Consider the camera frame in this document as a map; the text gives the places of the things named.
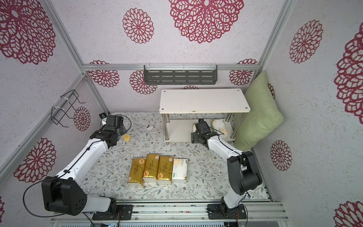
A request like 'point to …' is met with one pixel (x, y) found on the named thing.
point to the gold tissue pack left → (136, 172)
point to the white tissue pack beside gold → (179, 170)
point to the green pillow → (265, 117)
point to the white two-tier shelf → (223, 109)
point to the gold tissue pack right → (165, 170)
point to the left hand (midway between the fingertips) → (113, 130)
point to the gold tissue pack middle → (151, 169)
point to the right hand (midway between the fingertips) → (199, 134)
